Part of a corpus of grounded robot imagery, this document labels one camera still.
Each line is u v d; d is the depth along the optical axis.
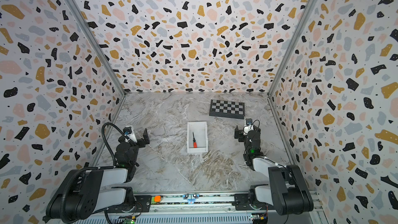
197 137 0.97
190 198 0.75
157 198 0.73
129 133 0.73
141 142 0.79
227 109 1.09
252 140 0.67
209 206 0.74
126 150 0.65
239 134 0.81
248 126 0.76
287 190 0.43
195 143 0.93
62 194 0.38
